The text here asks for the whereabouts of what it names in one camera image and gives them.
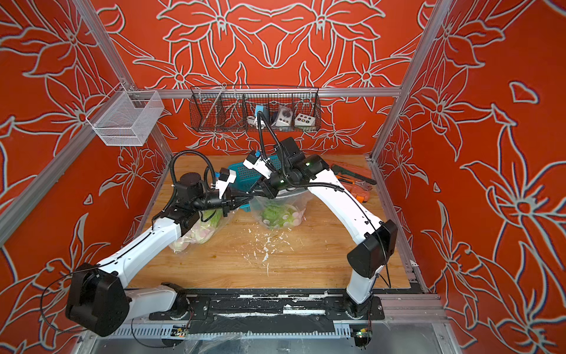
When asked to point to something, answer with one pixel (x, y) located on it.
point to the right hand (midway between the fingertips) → (247, 190)
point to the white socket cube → (304, 120)
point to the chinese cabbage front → (209, 222)
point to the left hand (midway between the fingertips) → (251, 196)
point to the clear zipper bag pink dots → (194, 237)
